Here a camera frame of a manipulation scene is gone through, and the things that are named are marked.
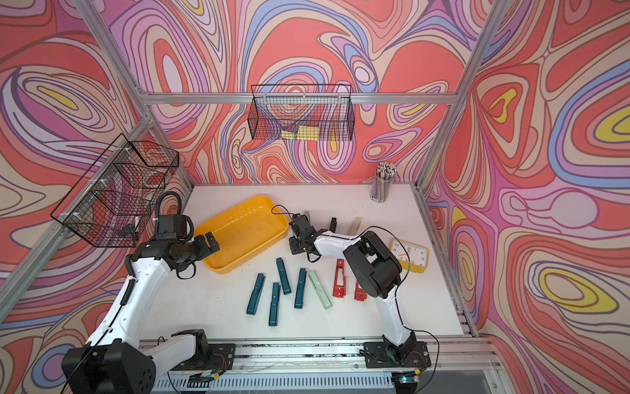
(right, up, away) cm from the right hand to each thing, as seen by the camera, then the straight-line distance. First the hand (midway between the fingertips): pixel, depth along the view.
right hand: (298, 248), depth 99 cm
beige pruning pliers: (+24, +9, +3) cm, 26 cm away
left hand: (-29, +3, -18) cm, 34 cm away
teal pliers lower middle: (-7, -16, -18) cm, 25 cm away
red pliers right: (+23, -14, -13) cm, 30 cm away
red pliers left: (+16, -10, -10) cm, 21 cm away
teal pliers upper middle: (-5, -8, -11) cm, 15 cm away
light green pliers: (+9, -12, -14) cm, 21 cm away
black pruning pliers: (+15, +9, +5) cm, 18 cm away
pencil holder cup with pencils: (+36, +31, +2) cm, 48 cm away
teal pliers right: (+1, -15, -17) cm, 22 cm away
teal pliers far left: (-14, -16, -18) cm, 28 cm away
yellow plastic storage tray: (-24, +7, +3) cm, 25 cm away
